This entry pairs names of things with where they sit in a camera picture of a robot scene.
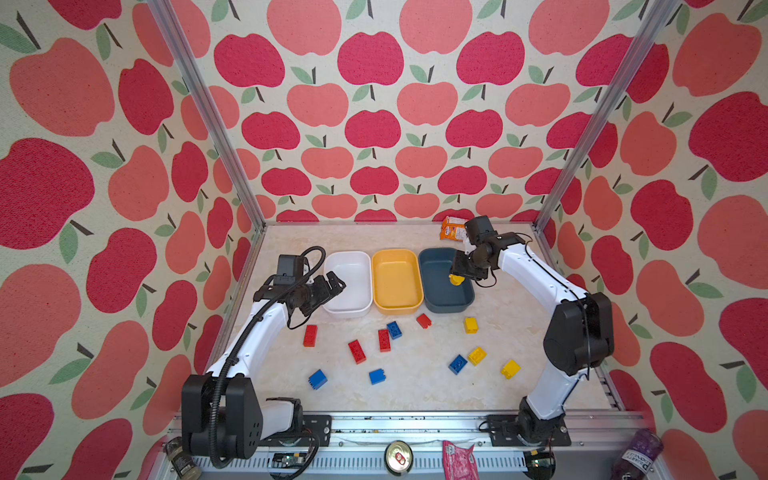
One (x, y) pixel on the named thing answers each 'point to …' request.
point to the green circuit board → (288, 460)
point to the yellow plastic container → (397, 287)
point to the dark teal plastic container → (440, 294)
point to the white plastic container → (355, 270)
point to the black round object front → (541, 464)
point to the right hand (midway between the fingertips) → (462, 269)
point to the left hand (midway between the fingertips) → (339, 292)
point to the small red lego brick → (424, 321)
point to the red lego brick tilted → (357, 351)
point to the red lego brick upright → (384, 340)
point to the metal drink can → (398, 458)
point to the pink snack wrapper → (459, 463)
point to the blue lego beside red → (394, 330)
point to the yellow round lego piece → (456, 280)
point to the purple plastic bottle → (643, 448)
